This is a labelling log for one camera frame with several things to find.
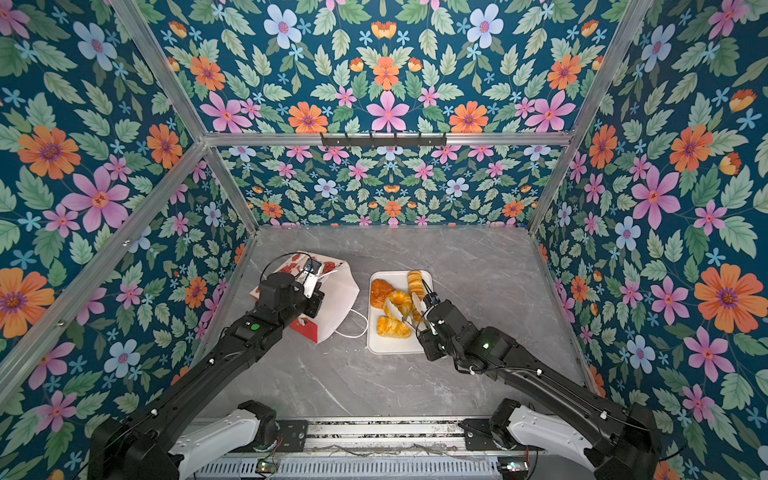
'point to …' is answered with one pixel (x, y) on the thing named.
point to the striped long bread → (416, 285)
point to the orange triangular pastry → (380, 290)
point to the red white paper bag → (336, 283)
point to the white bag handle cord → (360, 334)
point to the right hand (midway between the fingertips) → (424, 335)
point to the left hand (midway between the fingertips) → (321, 276)
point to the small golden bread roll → (390, 327)
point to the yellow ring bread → (402, 301)
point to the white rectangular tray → (386, 345)
